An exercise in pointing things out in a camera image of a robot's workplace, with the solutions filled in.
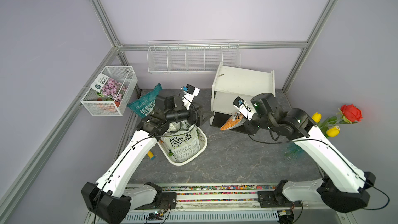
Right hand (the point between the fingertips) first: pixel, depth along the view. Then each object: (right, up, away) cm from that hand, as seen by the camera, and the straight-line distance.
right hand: (245, 114), depth 67 cm
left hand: (-17, +1, -2) cm, 17 cm away
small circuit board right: (+19, -47, +5) cm, 51 cm away
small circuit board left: (-41, -48, +4) cm, 63 cm away
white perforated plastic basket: (-19, -18, +17) cm, 31 cm away
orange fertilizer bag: (-5, -3, +5) cm, 8 cm away
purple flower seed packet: (-64, +13, +7) cm, 66 cm away
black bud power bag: (-30, -14, +12) cm, 35 cm away
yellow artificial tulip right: (+35, -7, -4) cm, 36 cm away
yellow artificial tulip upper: (+33, -2, +2) cm, 33 cm away
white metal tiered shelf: (-5, +15, +10) cm, 19 cm away
